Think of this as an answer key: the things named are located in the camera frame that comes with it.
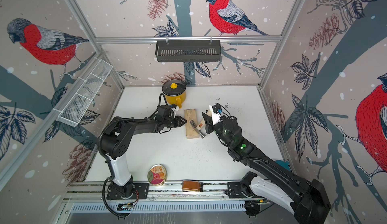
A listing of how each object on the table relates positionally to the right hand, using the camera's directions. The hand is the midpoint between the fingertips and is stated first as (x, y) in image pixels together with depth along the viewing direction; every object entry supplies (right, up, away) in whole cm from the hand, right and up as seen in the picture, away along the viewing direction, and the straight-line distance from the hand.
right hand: (205, 111), depth 73 cm
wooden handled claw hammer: (-2, -8, +6) cm, 10 cm away
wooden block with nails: (-8, -5, +28) cm, 29 cm away
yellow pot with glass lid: (-20, +11, +32) cm, 39 cm away
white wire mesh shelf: (-71, -2, +5) cm, 71 cm away
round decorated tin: (-25, -33, +3) cm, 41 cm away
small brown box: (-8, -37, +1) cm, 38 cm away
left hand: (-10, -8, +23) cm, 26 cm away
